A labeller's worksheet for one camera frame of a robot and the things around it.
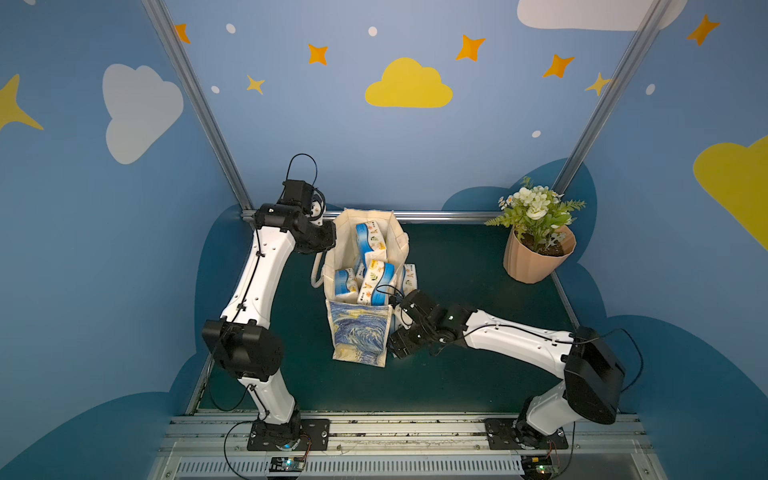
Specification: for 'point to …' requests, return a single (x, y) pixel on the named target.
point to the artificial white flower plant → (535, 212)
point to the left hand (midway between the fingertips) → (340, 239)
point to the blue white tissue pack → (345, 281)
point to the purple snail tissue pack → (374, 290)
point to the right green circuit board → (537, 467)
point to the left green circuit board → (286, 464)
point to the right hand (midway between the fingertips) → (402, 334)
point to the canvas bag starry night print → (357, 271)
